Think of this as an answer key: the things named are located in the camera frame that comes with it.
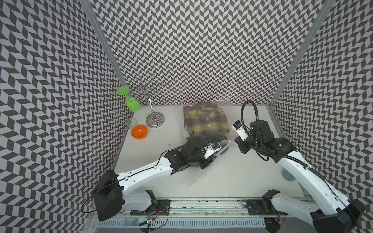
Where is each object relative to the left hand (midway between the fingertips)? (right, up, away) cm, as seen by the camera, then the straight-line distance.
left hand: (212, 157), depth 74 cm
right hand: (+14, +8, +1) cm, 16 cm away
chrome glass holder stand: (-40, +19, +34) cm, 56 cm away
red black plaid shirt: (-5, +30, +45) cm, 55 cm away
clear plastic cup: (-55, +17, +31) cm, 65 cm away
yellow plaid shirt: (-1, +19, +28) cm, 34 cm away
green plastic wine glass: (-49, +29, +17) cm, 60 cm away
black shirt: (+3, +8, +23) cm, 25 cm away
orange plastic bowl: (-47, +11, +23) cm, 53 cm away
